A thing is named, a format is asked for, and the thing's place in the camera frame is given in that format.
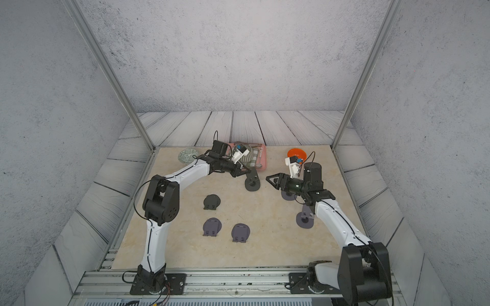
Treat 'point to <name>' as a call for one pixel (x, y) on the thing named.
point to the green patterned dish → (186, 155)
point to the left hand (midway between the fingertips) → (252, 171)
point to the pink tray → (262, 160)
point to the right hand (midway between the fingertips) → (271, 179)
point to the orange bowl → (299, 153)
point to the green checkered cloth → (252, 163)
